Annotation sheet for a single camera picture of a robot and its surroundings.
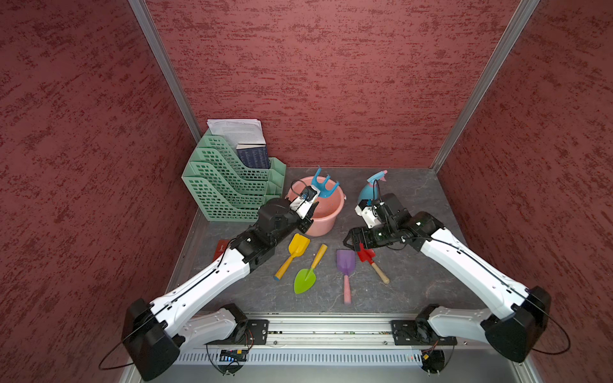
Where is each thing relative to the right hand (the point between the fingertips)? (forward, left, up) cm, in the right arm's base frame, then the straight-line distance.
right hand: (355, 245), depth 75 cm
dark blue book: (+47, +40, -2) cm, 62 cm away
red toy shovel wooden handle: (+4, -7, -18) cm, 20 cm away
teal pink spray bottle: (+27, -11, -6) cm, 30 cm away
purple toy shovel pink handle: (+2, +1, -17) cm, 17 cm away
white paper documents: (+51, +45, +9) cm, 68 cm away
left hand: (+9, +14, +11) cm, 20 cm away
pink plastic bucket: (+24, +7, -14) cm, 28 cm away
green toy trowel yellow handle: (-4, +17, -17) cm, 24 cm away
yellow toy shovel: (+8, +20, -16) cm, 27 cm away
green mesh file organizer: (+29, +50, -6) cm, 58 cm away
